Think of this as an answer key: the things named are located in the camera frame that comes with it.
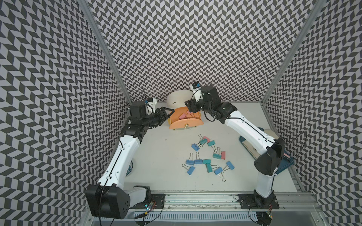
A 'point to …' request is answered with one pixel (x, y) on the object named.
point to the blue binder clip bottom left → (190, 170)
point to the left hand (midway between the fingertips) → (172, 113)
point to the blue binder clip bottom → (218, 171)
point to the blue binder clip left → (190, 162)
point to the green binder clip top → (202, 141)
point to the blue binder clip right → (230, 165)
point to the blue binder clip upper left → (195, 147)
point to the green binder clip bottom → (209, 168)
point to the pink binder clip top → (208, 140)
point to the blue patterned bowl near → (130, 168)
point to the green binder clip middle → (216, 155)
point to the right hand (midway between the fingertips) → (191, 101)
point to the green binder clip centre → (207, 161)
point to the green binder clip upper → (210, 143)
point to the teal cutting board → (286, 160)
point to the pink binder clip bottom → (188, 112)
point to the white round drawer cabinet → (177, 99)
